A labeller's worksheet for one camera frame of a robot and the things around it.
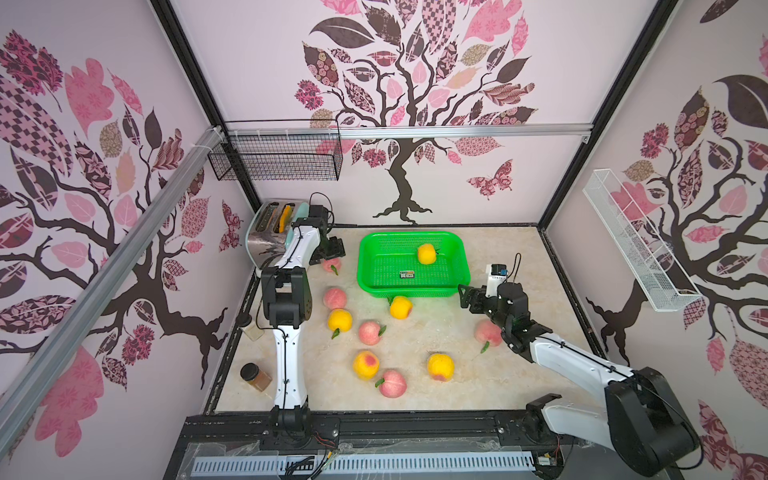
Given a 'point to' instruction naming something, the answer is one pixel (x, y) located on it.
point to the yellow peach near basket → (401, 307)
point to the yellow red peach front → (366, 365)
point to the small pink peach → (488, 333)
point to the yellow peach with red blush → (427, 254)
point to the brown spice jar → (255, 376)
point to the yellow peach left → (339, 320)
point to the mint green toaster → (269, 228)
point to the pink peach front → (393, 385)
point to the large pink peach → (335, 298)
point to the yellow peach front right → (441, 367)
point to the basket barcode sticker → (407, 274)
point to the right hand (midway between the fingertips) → (469, 289)
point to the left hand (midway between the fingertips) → (328, 259)
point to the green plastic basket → (388, 264)
